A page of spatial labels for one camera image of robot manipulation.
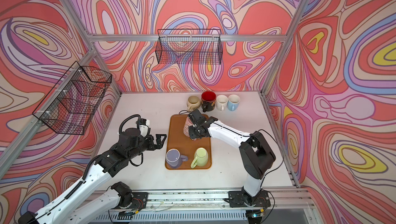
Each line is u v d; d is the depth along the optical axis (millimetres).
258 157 458
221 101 1048
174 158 783
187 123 852
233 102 1019
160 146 669
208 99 1015
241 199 736
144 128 668
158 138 675
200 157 778
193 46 967
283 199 752
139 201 721
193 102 1046
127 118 536
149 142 651
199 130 637
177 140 884
